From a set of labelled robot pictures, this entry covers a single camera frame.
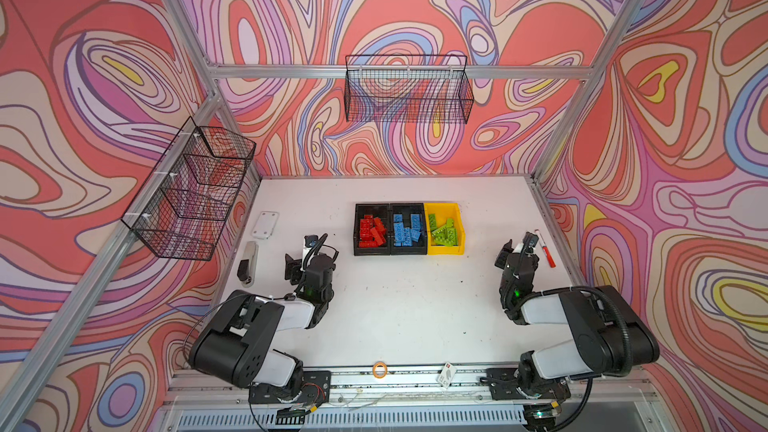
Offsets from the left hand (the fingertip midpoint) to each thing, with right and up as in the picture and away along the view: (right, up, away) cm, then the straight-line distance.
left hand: (304, 251), depth 90 cm
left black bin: (+19, +12, +15) cm, 27 cm away
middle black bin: (+32, +13, +15) cm, 37 cm away
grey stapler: (-18, -4, +1) cm, 18 cm away
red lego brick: (+18, +7, +9) cm, 21 cm away
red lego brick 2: (+22, +8, +12) cm, 26 cm away
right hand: (+66, +1, +1) cm, 66 cm away
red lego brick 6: (+19, +1, +9) cm, 21 cm away
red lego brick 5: (+18, +4, +9) cm, 21 cm away
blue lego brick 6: (+32, +5, +9) cm, 34 cm away
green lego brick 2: (+47, +8, +14) cm, 50 cm away
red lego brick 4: (+23, +6, +10) cm, 26 cm away
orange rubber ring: (+23, -27, -13) cm, 38 cm away
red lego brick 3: (+23, +3, +8) cm, 24 cm away
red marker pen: (+78, -1, +9) cm, 79 cm away
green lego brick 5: (+43, +3, +7) cm, 43 cm away
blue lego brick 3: (+29, +4, +8) cm, 31 cm away
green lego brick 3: (+44, +5, +10) cm, 45 cm away
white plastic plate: (-19, +7, +16) cm, 25 cm away
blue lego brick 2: (+35, +8, +15) cm, 39 cm away
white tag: (+40, -29, -16) cm, 52 cm away
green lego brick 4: (+47, +3, +9) cm, 48 cm away
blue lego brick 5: (+32, +2, +9) cm, 33 cm away
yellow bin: (+45, +12, +14) cm, 49 cm away
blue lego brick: (+29, +8, +12) cm, 32 cm away
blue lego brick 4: (+35, +4, +11) cm, 37 cm away
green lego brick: (+41, +9, +14) cm, 45 cm away
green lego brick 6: (+46, +4, +9) cm, 47 cm away
